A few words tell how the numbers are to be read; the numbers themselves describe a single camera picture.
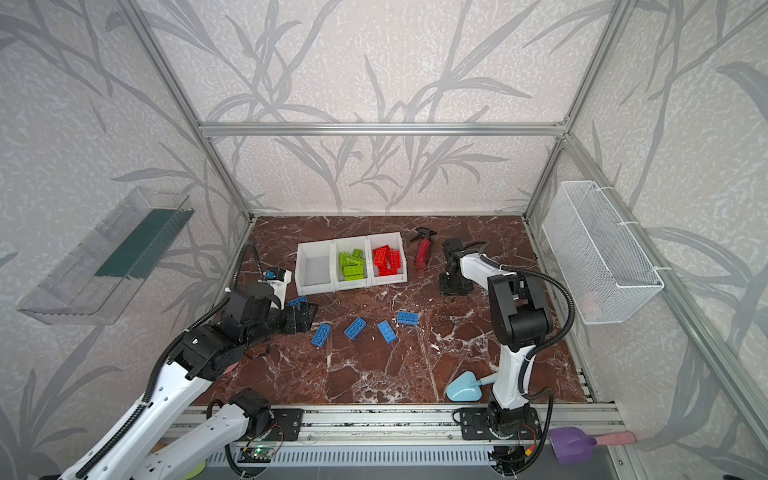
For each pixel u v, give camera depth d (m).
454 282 0.86
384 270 1.02
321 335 0.87
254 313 0.53
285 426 0.73
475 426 0.73
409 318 0.91
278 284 0.63
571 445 0.71
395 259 1.03
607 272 0.61
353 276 0.99
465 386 0.79
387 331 0.89
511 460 0.73
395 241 1.06
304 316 0.64
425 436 0.72
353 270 0.99
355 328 0.89
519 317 0.53
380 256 0.99
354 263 1.01
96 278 0.65
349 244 1.09
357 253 1.06
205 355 0.46
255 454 0.71
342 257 1.07
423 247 1.08
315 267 1.05
